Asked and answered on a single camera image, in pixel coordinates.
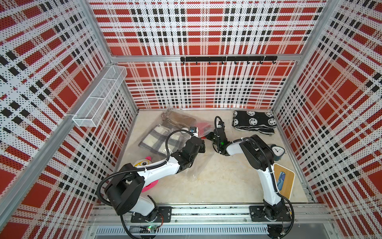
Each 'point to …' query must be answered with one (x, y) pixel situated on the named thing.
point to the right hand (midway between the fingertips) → (207, 129)
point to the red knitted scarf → (202, 127)
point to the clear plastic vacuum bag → (202, 162)
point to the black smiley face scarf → (259, 121)
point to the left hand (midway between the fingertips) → (203, 139)
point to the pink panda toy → (147, 160)
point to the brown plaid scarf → (180, 120)
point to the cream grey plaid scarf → (156, 140)
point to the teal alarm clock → (277, 151)
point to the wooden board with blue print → (284, 179)
